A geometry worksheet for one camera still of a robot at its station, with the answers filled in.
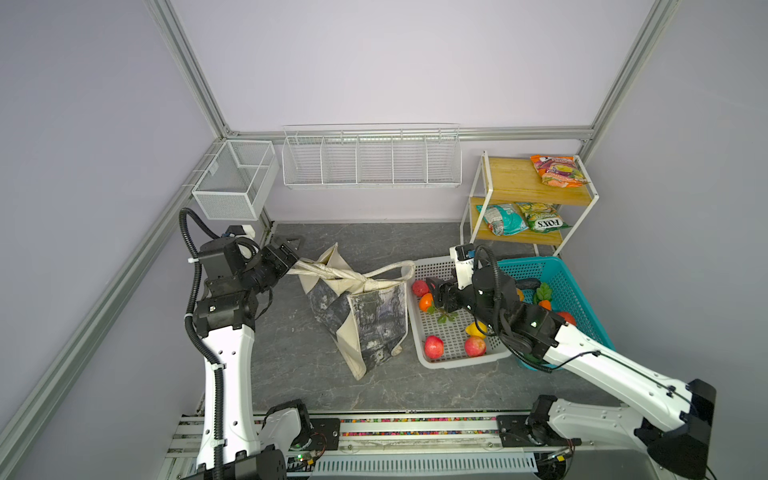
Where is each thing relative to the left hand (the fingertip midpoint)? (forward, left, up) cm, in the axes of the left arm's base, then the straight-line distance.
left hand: (297, 251), depth 69 cm
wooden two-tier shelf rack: (+24, -60, -1) cm, 64 cm away
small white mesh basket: (+42, +29, -10) cm, 52 cm away
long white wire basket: (+46, -35, -6) cm, 58 cm away
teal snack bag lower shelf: (+21, -59, -15) cm, 65 cm away
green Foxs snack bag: (+21, -72, -15) cm, 77 cm away
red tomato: (-8, -74, -29) cm, 80 cm away
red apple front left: (-14, -33, -28) cm, 45 cm away
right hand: (-6, -33, -6) cm, 34 cm away
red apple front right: (-15, -44, -27) cm, 54 cm away
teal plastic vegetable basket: (-1, -76, -29) cm, 82 cm away
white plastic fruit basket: (-10, -38, -33) cm, 51 cm away
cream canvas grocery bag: (-10, -15, -12) cm, 22 cm away
